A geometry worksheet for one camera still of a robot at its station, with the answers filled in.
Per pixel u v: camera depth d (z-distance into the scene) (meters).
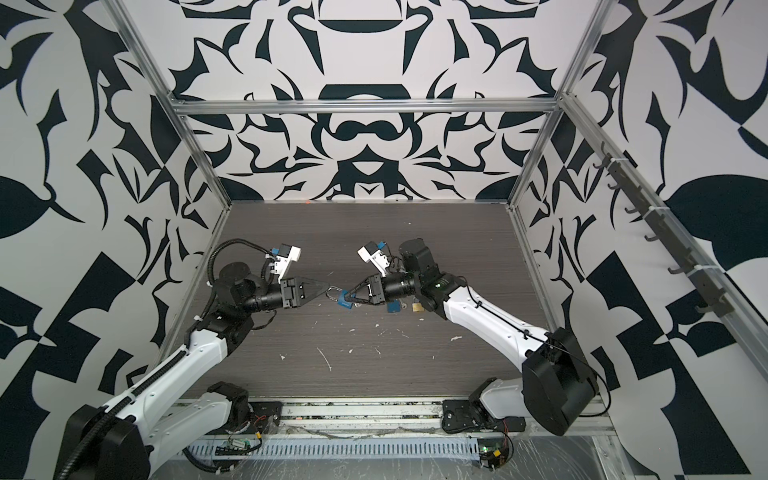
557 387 0.42
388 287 0.66
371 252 0.69
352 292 0.69
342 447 0.71
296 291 0.65
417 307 0.95
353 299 0.69
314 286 0.67
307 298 0.66
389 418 0.76
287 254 0.68
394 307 0.94
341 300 0.69
